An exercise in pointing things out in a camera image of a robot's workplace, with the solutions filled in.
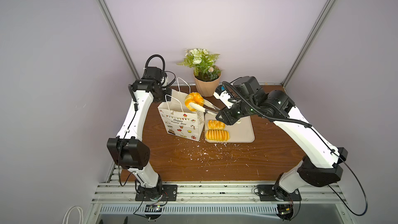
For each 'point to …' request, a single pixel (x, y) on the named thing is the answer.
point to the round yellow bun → (194, 97)
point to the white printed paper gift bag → (178, 121)
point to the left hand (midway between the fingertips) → (169, 94)
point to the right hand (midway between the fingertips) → (219, 102)
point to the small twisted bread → (215, 125)
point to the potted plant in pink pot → (207, 75)
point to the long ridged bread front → (217, 135)
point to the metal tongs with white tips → (207, 107)
